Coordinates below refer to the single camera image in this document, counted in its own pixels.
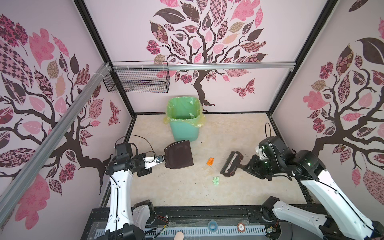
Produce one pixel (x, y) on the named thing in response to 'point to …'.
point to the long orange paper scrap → (210, 161)
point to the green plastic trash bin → (181, 131)
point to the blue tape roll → (212, 226)
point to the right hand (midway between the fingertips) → (243, 169)
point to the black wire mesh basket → (139, 77)
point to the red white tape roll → (241, 227)
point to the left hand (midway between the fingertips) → (150, 162)
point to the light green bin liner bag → (185, 108)
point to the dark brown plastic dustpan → (178, 154)
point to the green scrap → (216, 180)
